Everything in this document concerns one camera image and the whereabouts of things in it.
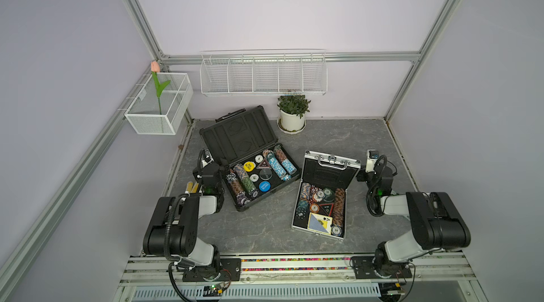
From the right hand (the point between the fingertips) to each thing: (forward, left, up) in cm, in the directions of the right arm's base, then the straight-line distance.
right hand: (365, 159), depth 94 cm
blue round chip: (-10, +45, -5) cm, 46 cm away
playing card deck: (-26, +23, -5) cm, 35 cm away
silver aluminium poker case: (-18, +22, -6) cm, 29 cm away
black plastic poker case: (+2, +50, -6) cm, 50 cm away
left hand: (-1, +68, +1) cm, 68 cm away
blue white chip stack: (+1, +36, -3) cm, 36 cm away
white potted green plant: (+23, +32, +7) cm, 40 cm away
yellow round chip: (0, +53, -5) cm, 53 cm away
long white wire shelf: (+36, +46, +22) cm, 62 cm away
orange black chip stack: (-20, +15, -4) cm, 25 cm away
